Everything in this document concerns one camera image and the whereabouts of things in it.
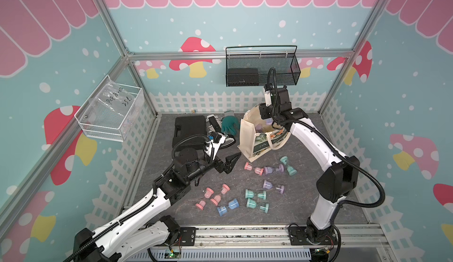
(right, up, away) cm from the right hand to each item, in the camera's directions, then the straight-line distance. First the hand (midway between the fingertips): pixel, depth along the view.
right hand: (264, 105), depth 85 cm
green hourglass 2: (+15, -33, +6) cm, 37 cm away
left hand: (-15, -20, -18) cm, 31 cm away
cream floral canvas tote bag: (-3, -15, -4) cm, 15 cm away
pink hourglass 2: (-23, -45, -2) cm, 50 cm away
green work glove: (-17, -7, +28) cm, 34 cm away
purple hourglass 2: (+3, -33, +6) cm, 34 cm away
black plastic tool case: (-44, -9, +24) cm, 50 cm away
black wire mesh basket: (-7, +24, +14) cm, 29 cm away
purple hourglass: (+2, -39, +1) cm, 39 cm away
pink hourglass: (-30, -47, -4) cm, 56 cm away
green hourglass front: (-7, -46, -4) cm, 47 cm away
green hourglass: (-7, -43, -2) cm, 43 cm away
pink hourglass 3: (-2, -33, +6) cm, 34 cm away
